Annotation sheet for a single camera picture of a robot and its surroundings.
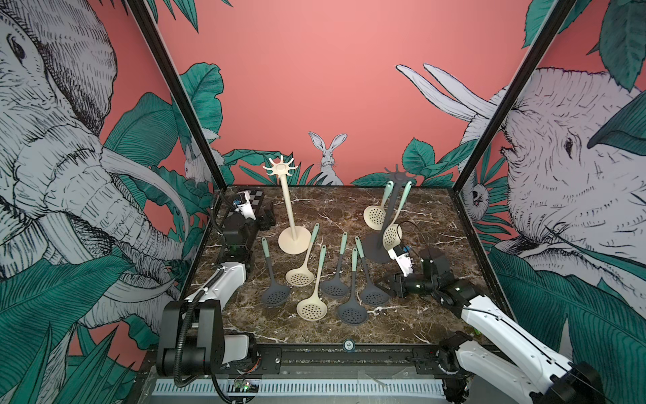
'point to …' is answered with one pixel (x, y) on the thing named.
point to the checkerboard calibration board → (256, 197)
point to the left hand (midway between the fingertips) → (263, 200)
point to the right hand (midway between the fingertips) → (379, 278)
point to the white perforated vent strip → (304, 388)
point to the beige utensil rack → (293, 240)
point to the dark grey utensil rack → (373, 246)
